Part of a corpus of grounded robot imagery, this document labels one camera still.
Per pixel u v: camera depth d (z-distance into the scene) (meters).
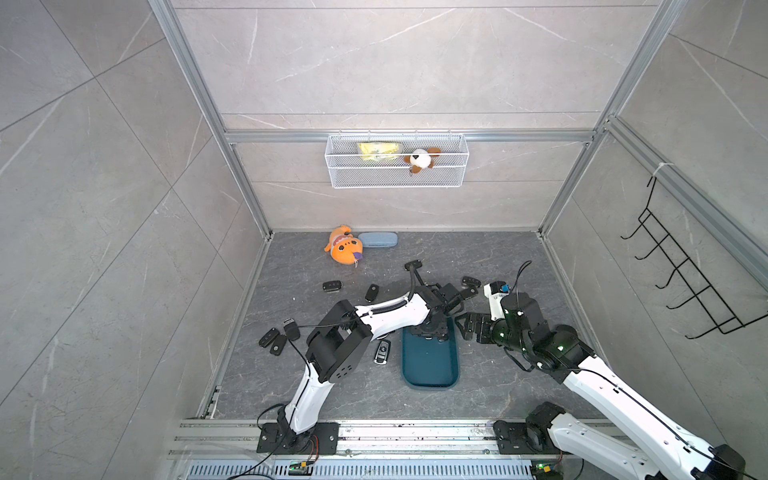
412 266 1.07
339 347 0.51
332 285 1.02
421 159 0.86
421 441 0.75
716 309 0.60
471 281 1.04
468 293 0.98
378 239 1.14
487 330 0.66
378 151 0.83
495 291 0.67
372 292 1.01
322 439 0.73
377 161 0.88
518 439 0.73
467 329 0.67
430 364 0.84
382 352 0.87
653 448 0.39
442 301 0.67
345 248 1.04
